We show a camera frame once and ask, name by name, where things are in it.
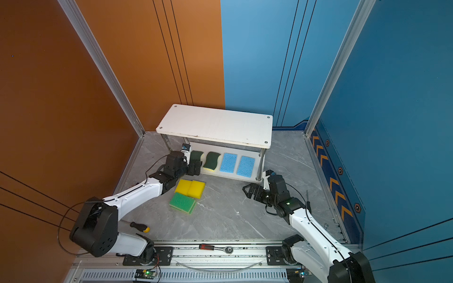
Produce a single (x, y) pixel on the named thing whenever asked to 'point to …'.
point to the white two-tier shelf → (187, 128)
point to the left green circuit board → (145, 274)
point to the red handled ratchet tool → (228, 249)
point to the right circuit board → (296, 275)
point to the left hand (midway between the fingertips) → (194, 159)
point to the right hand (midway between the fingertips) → (249, 191)
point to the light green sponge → (183, 203)
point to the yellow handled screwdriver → (141, 227)
